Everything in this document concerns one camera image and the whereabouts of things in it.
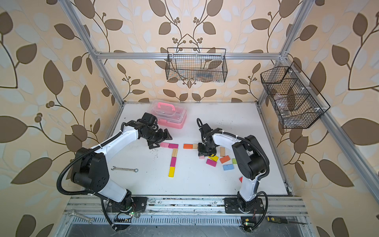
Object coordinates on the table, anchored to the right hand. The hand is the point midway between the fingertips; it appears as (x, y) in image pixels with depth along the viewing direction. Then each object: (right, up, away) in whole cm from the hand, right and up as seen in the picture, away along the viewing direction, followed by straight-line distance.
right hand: (201, 154), depth 92 cm
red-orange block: (+15, -2, -1) cm, 15 cm away
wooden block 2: (-4, +5, +3) cm, 7 cm away
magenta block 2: (-17, -4, -3) cm, 18 cm away
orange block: (-8, +5, +2) cm, 10 cm away
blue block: (+16, -6, -6) cm, 18 cm away
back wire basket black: (+4, +59, +4) cm, 59 cm away
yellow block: (-18, -9, -6) cm, 20 cm away
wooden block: (-17, +1, 0) cm, 17 cm away
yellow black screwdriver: (+38, -25, -23) cm, 51 cm away
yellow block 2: (+9, -2, -1) cm, 9 cm away
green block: (+20, -3, -4) cm, 20 cm away
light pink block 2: (0, -1, -1) cm, 2 cm away
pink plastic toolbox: (-21, +26, +10) cm, 35 cm away
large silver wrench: (-55, -26, -22) cm, 64 cm away
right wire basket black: (+48, +31, -19) cm, 60 cm away
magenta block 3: (+6, -4, -3) cm, 8 cm away
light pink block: (-24, +6, +2) cm, 25 cm away
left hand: (-21, +11, -7) cm, 25 cm away
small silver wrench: (-39, -8, -6) cm, 40 cm away
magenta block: (-18, +5, +3) cm, 19 cm away
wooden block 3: (+14, +2, +2) cm, 14 cm away
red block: (+22, -11, -10) cm, 27 cm away
